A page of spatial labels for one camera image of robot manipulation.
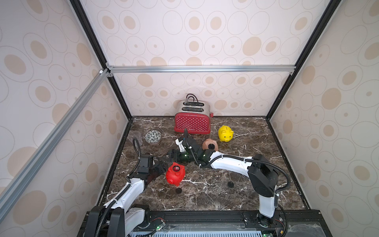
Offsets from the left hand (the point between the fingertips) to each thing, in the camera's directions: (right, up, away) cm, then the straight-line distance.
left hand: (168, 165), depth 87 cm
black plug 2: (+7, -14, -4) cm, 16 cm away
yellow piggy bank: (+36, +19, +12) cm, 43 cm away
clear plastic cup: (-29, +18, +22) cm, 41 cm away
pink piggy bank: (+23, +13, +5) cm, 27 cm away
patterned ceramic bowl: (-14, +16, +19) cm, 28 cm away
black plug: (+26, +11, +5) cm, 29 cm away
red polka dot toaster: (+16, +31, +12) cm, 37 cm away
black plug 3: (+37, -11, -2) cm, 38 cm away
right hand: (+3, +7, -6) cm, 10 cm away
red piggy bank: (+5, -3, -8) cm, 10 cm away
